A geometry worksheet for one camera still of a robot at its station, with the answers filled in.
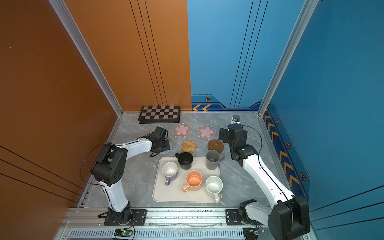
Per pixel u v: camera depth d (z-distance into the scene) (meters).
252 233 0.70
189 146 0.99
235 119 0.69
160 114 1.15
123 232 0.71
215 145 1.00
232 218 0.72
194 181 0.85
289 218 0.39
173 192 0.81
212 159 0.90
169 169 0.87
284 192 0.41
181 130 1.09
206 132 1.09
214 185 0.83
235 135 0.58
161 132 0.80
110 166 0.50
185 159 0.89
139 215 0.74
